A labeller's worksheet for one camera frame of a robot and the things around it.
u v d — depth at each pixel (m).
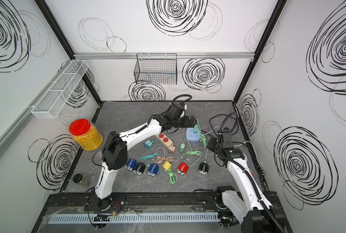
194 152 0.90
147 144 0.91
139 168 0.83
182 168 0.82
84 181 0.75
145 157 0.89
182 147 0.91
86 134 0.82
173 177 0.81
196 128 0.96
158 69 1.24
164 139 0.94
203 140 0.94
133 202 0.75
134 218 0.77
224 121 1.09
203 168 0.83
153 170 0.82
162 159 0.87
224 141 0.62
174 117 0.69
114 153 0.52
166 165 0.84
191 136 0.96
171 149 0.91
